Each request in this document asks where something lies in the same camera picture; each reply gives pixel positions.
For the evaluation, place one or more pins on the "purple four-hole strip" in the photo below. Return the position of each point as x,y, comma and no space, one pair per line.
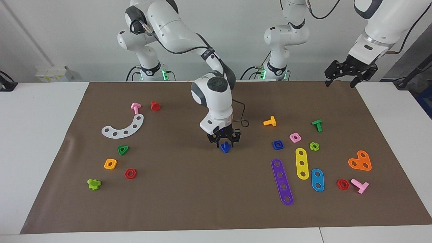
281,180

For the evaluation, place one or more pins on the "orange square plastic nut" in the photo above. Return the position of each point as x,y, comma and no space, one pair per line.
106,165

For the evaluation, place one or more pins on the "blue square plastic nut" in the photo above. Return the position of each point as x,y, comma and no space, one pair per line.
274,147

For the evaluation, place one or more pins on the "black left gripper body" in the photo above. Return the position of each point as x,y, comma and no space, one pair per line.
352,67

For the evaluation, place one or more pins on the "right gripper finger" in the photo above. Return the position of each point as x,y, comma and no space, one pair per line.
213,140
237,138

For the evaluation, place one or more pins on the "brown table mat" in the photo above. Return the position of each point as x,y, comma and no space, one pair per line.
209,189

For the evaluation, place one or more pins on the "red hexagonal plastic nut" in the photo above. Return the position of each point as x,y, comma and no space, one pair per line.
339,184
126,173

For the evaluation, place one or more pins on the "black stand pole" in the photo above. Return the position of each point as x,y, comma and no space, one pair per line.
401,83

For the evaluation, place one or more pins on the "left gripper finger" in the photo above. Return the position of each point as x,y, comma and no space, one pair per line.
366,75
332,72

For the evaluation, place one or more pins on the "blue two-hole strip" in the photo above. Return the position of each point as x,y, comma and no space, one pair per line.
317,180

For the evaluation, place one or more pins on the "white wall socket box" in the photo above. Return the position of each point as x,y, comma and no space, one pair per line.
54,74

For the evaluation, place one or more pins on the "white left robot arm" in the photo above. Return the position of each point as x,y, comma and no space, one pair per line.
287,37

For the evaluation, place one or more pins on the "orange plastic screw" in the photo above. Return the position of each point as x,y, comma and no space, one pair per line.
271,120

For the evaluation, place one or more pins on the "pink plastic screw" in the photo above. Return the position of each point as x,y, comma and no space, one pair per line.
136,109
361,186

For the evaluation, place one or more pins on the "white curved five-hole plate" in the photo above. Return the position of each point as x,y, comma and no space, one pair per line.
130,129

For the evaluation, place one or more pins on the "green triangle plastic nut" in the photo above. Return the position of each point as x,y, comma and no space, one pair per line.
123,153

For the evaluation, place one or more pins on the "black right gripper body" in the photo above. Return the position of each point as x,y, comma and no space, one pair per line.
225,134

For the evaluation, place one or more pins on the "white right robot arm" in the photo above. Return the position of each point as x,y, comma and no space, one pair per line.
216,101

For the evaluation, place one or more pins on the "blue crate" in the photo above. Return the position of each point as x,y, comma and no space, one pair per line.
426,101

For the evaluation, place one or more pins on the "red plastic screw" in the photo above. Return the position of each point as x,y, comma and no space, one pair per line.
155,106

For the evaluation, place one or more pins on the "black clamp base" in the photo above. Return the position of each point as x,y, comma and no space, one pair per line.
6,86

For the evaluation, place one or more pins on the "yellow three-hole strip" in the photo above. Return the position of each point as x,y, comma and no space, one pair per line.
301,158

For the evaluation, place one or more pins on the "lime cross plastic nut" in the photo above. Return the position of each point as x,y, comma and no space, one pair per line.
311,146

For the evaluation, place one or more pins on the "green plastic screw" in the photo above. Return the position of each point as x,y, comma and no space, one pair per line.
318,125

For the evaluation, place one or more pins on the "lime cross-head plastic screw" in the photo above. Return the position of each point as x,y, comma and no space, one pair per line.
93,185

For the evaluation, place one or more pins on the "blue triangle-head plastic screw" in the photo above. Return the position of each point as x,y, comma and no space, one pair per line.
225,148

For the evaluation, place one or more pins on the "pink square plastic nut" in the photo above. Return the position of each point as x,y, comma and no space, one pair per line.
298,139

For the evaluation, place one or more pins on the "orange three-hole corner plate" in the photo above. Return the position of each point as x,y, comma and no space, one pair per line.
359,161

